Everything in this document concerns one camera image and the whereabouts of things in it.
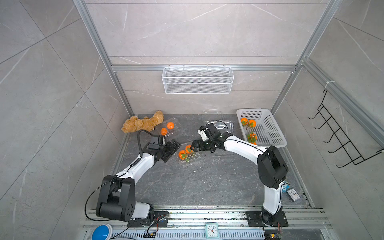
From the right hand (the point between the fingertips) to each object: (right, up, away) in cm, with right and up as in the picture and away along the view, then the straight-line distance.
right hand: (198, 147), depth 90 cm
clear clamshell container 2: (+17, +13, +10) cm, 23 cm away
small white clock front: (+6, -36, -21) cm, 43 cm away
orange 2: (+40, +1, +11) cm, 41 cm away
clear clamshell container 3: (+10, +22, +31) cm, 39 cm away
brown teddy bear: (-43, +15, +8) cm, 46 cm away
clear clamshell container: (-26, +11, +15) cm, 32 cm away
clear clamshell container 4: (-6, -5, +1) cm, 8 cm away
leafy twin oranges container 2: (-10, -4, +2) cm, 11 cm away
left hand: (-12, +1, -2) cm, 12 cm away
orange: (-20, +14, +17) cm, 30 cm away
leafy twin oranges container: (+36, +16, +19) cm, 44 cm away
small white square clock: (+52, -24, -10) cm, 58 cm away
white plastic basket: (+47, +12, +21) cm, 53 cm away
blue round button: (-46, -37, -22) cm, 63 cm away
